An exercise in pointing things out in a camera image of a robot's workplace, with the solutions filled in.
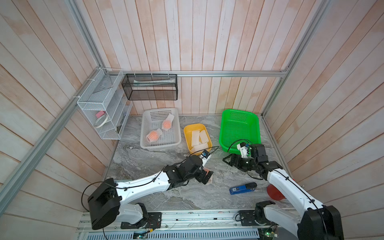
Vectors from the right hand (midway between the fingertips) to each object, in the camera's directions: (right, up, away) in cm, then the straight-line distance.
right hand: (228, 160), depth 83 cm
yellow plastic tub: (-23, +17, +23) cm, 37 cm away
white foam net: (-18, +12, +20) cm, 29 cm away
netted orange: (-38, +22, +24) cm, 50 cm away
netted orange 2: (-46, +13, +15) cm, 50 cm away
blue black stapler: (+12, -16, 0) cm, 20 cm away
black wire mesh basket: (-50, +48, +23) cm, 74 cm away
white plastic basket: (-51, +25, +31) cm, 65 cm away
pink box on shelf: (-72, +26, -1) cm, 77 cm away
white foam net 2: (-12, +12, +20) cm, 26 cm away
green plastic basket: (+16, +20, +31) cm, 40 cm away
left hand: (-14, -4, -5) cm, 15 cm away
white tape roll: (-72, +22, -1) cm, 75 cm away
